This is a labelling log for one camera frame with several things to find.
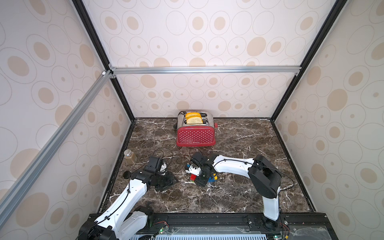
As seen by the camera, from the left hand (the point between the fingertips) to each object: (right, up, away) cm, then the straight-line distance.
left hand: (178, 181), depth 79 cm
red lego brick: (+7, +1, +3) cm, 8 cm away
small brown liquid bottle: (-30, +11, +10) cm, 33 cm away
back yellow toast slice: (+10, +38, +16) cm, 42 cm away
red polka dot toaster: (+9, +28, +11) cm, 32 cm away
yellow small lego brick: (+21, +1, +7) cm, 22 cm away
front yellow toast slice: (+8, +33, +13) cm, 37 cm away
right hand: (+11, -4, +9) cm, 15 cm away
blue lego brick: (+18, -1, +9) cm, 21 cm away
